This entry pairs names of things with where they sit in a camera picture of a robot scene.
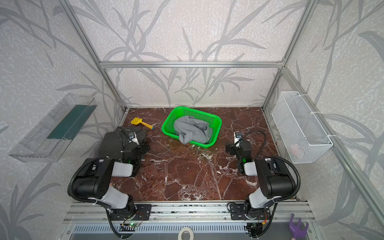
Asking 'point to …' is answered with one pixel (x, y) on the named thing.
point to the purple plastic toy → (296, 232)
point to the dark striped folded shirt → (115, 144)
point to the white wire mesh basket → (303, 134)
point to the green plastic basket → (172, 114)
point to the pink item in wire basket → (294, 149)
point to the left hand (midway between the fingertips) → (140, 135)
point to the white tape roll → (186, 229)
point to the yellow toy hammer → (138, 120)
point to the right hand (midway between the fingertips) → (235, 136)
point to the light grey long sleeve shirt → (190, 129)
